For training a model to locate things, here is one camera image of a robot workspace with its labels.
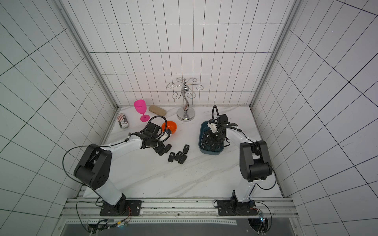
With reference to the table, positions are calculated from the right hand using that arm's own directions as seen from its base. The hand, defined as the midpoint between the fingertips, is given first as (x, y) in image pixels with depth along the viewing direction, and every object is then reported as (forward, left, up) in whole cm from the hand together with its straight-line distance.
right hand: (211, 136), depth 95 cm
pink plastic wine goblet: (+15, +50, +11) cm, 53 cm away
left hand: (-9, +33, -1) cm, 34 cm away
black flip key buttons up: (-15, +18, -4) cm, 24 cm away
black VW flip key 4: (-8, +16, -5) cm, 19 cm away
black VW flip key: (-8, +29, -5) cm, 30 cm away
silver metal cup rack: (+22, +19, -4) cm, 30 cm away
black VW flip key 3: (-12, +21, -4) cm, 25 cm away
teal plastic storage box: (+8, +5, -1) cm, 9 cm away
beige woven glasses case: (+24, +42, -2) cm, 49 cm away
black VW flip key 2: (-15, +25, -4) cm, 30 cm away
